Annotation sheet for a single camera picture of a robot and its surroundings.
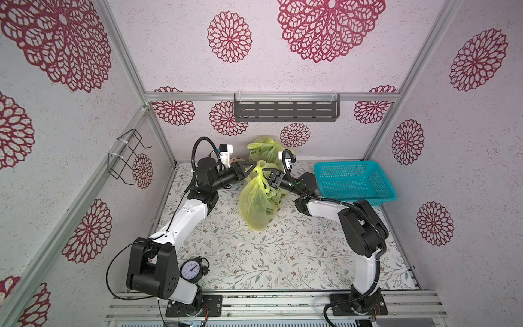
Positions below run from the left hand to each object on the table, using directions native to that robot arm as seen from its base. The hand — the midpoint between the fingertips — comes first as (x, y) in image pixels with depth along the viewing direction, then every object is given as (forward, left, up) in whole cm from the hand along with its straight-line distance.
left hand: (256, 165), depth 75 cm
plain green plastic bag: (-8, 0, -14) cm, 16 cm away
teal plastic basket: (+19, -53, -34) cm, 66 cm away
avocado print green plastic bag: (+22, -3, -11) cm, 25 cm away
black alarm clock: (-29, +26, -29) cm, 48 cm away
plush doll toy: (+26, +12, -24) cm, 38 cm away
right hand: (-2, 0, -1) cm, 2 cm away
